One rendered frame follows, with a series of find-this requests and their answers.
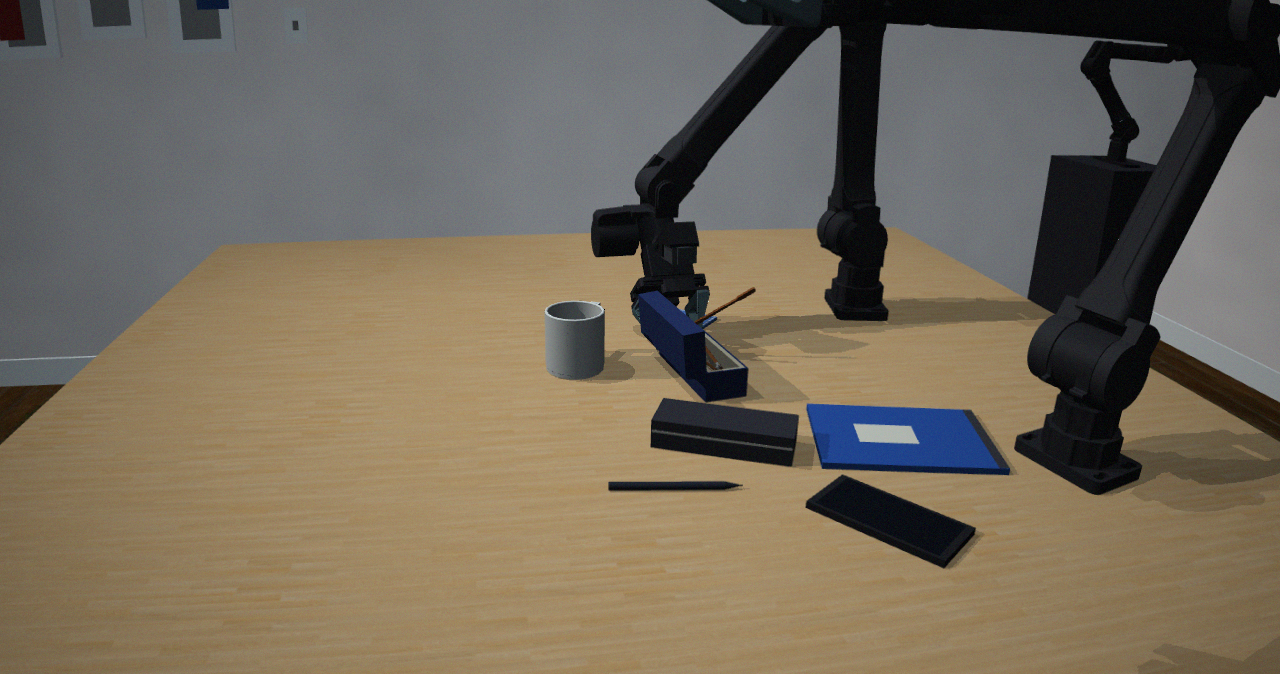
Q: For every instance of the brown glasses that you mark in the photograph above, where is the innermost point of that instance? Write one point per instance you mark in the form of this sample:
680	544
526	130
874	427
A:
698	321

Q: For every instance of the blue notebook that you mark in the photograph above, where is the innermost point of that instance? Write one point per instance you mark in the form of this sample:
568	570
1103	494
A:
902	439

